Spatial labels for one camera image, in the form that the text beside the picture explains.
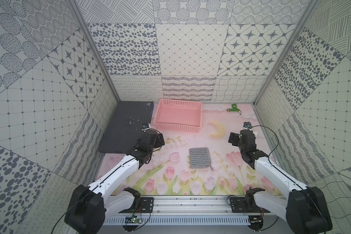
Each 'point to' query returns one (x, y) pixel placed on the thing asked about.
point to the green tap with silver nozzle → (234, 109)
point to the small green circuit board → (132, 219)
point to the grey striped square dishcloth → (199, 158)
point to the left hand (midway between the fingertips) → (151, 133)
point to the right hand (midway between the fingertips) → (240, 136)
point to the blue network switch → (126, 126)
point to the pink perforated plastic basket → (172, 114)
